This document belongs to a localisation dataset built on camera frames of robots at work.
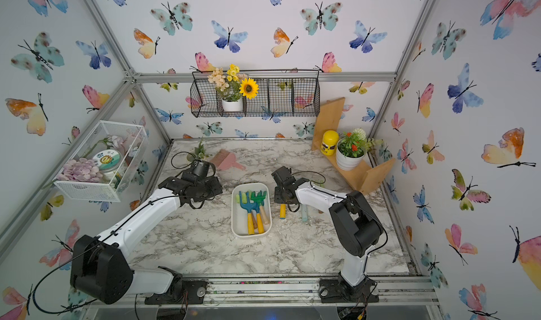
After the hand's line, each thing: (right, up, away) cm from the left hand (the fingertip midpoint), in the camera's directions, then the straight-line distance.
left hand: (220, 186), depth 85 cm
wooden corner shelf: (+47, +31, +18) cm, 59 cm away
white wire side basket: (-32, +18, -6) cm, 38 cm away
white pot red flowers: (+53, +16, +2) cm, 56 cm away
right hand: (+25, -5, +8) cm, 26 cm away
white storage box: (+6, -13, +7) cm, 16 cm away
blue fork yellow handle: (+10, -10, +8) cm, 16 cm away
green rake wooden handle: (+14, -7, +11) cm, 19 cm away
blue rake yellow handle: (+25, -11, +6) cm, 28 cm away
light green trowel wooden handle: (+17, -13, +5) cm, 22 cm away
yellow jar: (+47, +20, +13) cm, 53 cm away
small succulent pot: (-15, +14, +16) cm, 26 cm away
